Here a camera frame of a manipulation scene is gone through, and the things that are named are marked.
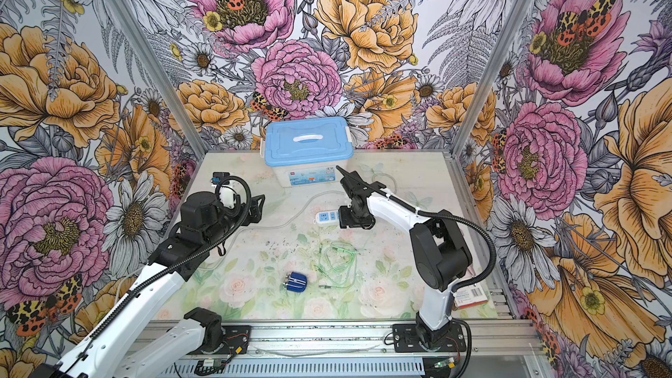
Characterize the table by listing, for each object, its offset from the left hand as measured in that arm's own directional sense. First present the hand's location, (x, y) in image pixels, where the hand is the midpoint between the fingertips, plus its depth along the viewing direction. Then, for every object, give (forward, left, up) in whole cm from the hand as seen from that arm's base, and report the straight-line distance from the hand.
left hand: (249, 204), depth 77 cm
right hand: (+1, -29, -16) cm, 33 cm away
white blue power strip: (+8, -22, -20) cm, 30 cm away
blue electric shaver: (-16, -13, -20) cm, 28 cm away
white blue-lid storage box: (+28, -14, -6) cm, 32 cm away
